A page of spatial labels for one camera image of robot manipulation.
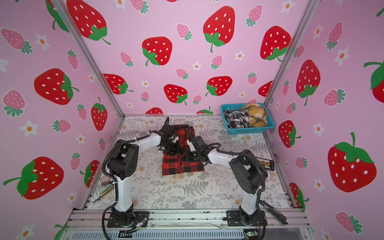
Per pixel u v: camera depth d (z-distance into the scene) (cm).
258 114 107
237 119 107
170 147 86
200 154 72
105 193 82
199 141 74
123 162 54
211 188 84
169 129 83
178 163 88
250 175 49
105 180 86
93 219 76
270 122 106
